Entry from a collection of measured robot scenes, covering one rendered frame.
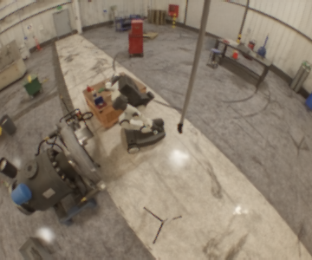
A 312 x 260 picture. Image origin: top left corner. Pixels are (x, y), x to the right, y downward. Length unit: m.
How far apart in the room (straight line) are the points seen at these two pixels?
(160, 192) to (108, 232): 0.92
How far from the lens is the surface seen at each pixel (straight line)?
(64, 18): 11.71
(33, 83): 4.66
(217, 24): 9.35
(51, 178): 1.56
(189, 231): 2.08
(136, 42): 4.90
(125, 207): 2.05
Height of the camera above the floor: 2.01
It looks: 52 degrees down
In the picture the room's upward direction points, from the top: 4 degrees clockwise
